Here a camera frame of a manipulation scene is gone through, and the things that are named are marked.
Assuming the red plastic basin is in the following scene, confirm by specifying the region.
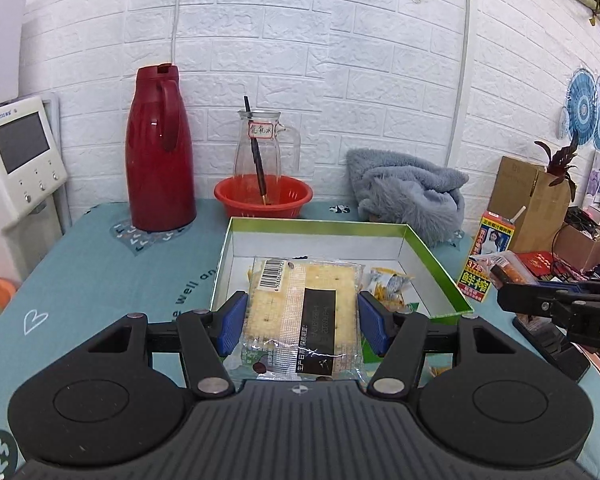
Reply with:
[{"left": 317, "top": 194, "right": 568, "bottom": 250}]
[{"left": 214, "top": 175, "right": 314, "bottom": 219}]

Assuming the clear cracker packet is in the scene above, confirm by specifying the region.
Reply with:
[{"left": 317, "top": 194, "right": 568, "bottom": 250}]
[{"left": 227, "top": 256, "right": 366, "bottom": 378}]

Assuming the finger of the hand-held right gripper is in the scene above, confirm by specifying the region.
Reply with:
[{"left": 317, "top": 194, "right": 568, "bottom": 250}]
[{"left": 496, "top": 280, "right": 588, "bottom": 318}]

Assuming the red booklet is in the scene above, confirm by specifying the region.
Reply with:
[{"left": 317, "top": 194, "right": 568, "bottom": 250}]
[{"left": 515, "top": 251, "right": 561, "bottom": 276}]

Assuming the glass pitcher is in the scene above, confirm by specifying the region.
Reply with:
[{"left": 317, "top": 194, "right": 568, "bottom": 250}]
[{"left": 232, "top": 110, "right": 301, "bottom": 206}]

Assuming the dark purple plant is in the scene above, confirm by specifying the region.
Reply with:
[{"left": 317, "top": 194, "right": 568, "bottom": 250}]
[{"left": 535, "top": 131, "right": 581, "bottom": 203}]

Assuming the grey fluffy blanket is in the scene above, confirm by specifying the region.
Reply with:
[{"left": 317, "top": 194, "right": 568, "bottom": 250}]
[{"left": 346, "top": 148, "right": 470, "bottom": 247}]

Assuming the brown cardboard box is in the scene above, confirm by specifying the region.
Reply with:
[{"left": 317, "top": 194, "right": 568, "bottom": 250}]
[{"left": 487, "top": 156, "right": 573, "bottom": 254}]

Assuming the green cardboard box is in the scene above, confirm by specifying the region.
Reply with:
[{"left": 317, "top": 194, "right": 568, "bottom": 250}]
[{"left": 210, "top": 216, "right": 473, "bottom": 361}]

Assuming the black pen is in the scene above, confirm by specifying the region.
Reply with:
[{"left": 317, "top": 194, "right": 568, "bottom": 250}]
[{"left": 243, "top": 96, "right": 271, "bottom": 206}]

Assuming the small open cardboard box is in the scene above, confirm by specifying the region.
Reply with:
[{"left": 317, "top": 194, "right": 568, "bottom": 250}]
[{"left": 554, "top": 220, "right": 600, "bottom": 272}]

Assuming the large blue paper fan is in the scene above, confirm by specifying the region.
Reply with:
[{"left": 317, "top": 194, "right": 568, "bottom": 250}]
[{"left": 566, "top": 67, "right": 598, "bottom": 137}]

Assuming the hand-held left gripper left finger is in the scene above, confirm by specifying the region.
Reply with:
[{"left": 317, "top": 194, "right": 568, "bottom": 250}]
[{"left": 85, "top": 290, "right": 251, "bottom": 395}]

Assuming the clear orange snack packet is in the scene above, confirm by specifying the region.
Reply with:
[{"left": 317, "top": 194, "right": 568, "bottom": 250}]
[{"left": 490, "top": 252, "right": 538, "bottom": 286}]

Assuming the tangle of black cables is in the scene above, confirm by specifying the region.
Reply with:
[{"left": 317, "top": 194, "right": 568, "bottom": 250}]
[{"left": 562, "top": 205, "right": 600, "bottom": 241}]

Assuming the yellow white snack packet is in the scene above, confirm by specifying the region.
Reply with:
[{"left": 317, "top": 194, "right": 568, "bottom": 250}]
[{"left": 362, "top": 267, "right": 416, "bottom": 313}]

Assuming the yellow drink carton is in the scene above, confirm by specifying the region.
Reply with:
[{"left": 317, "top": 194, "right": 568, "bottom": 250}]
[{"left": 457, "top": 205, "right": 526, "bottom": 303}]

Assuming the white appliance with screen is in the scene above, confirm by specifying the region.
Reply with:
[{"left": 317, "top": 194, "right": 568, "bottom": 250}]
[{"left": 0, "top": 95, "right": 70, "bottom": 281}]

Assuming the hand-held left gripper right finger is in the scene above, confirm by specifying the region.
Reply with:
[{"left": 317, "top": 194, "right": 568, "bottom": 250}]
[{"left": 357, "top": 290, "right": 521, "bottom": 395}]

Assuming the teal tablecloth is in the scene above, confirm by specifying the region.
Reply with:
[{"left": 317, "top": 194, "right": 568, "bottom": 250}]
[{"left": 0, "top": 199, "right": 600, "bottom": 480}]

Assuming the red thermos jug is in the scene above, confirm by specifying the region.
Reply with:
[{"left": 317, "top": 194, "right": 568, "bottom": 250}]
[{"left": 126, "top": 63, "right": 198, "bottom": 232}]

